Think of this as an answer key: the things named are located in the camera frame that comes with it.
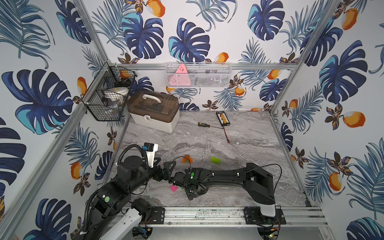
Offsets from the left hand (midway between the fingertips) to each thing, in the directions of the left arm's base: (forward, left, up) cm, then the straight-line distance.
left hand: (168, 159), depth 63 cm
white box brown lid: (+40, +17, -10) cm, 45 cm away
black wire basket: (+27, +42, 0) cm, 50 cm away
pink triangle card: (+50, 0, +7) cm, 51 cm away
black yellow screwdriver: (+42, -19, -27) cm, 53 cm away
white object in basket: (+32, +33, +7) cm, 47 cm away
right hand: (-6, -12, -27) cm, 30 cm away
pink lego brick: (-4, -1, -27) cm, 27 cm away
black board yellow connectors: (+50, -30, -26) cm, 64 cm away
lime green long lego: (+16, -24, -28) cm, 40 cm away
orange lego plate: (+15, -6, -27) cm, 31 cm away
